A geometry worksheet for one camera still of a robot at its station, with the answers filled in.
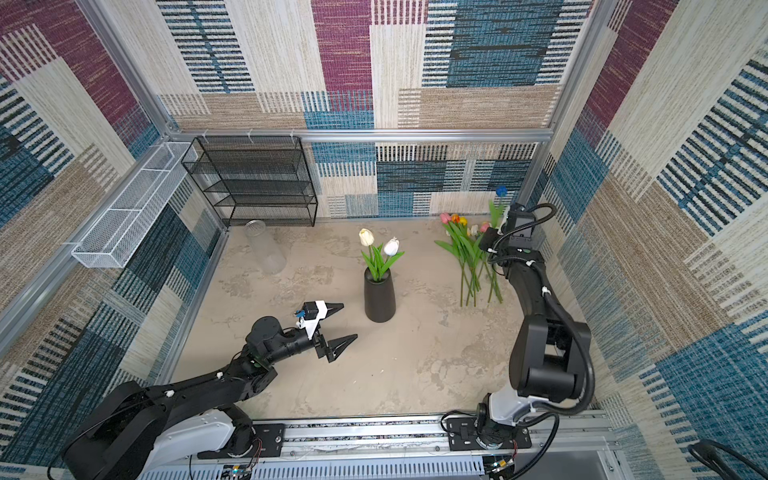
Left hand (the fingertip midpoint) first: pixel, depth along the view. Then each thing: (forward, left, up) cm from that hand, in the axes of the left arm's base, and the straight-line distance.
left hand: (348, 317), depth 75 cm
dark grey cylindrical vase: (+8, -7, -4) cm, 12 cm away
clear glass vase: (+28, +29, -7) cm, 41 cm away
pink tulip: (+34, -36, -15) cm, 52 cm away
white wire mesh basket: (+14, +54, +15) cm, 58 cm away
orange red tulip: (+31, -39, -13) cm, 52 cm away
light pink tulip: (+44, -47, -15) cm, 66 cm away
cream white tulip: (+14, -6, +6) cm, 16 cm away
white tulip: (+14, -11, +10) cm, 20 cm away
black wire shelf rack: (+54, +37, 0) cm, 66 cm away
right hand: (+24, -40, +1) cm, 47 cm away
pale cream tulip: (+42, -42, -14) cm, 61 cm away
